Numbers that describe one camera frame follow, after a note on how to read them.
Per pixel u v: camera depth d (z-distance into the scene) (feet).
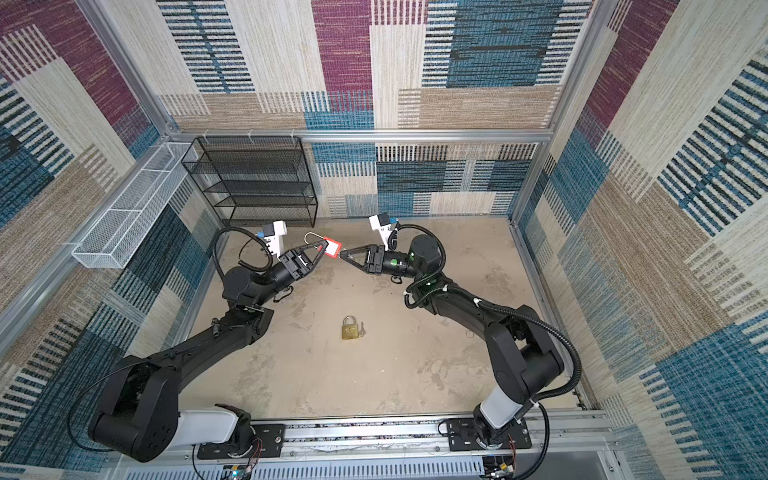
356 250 2.32
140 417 1.36
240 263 2.01
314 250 2.25
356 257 2.29
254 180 3.55
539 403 1.63
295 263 2.13
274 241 2.18
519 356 1.48
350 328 3.00
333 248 2.25
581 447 2.39
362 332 3.01
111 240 2.31
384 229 2.31
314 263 2.25
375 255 2.18
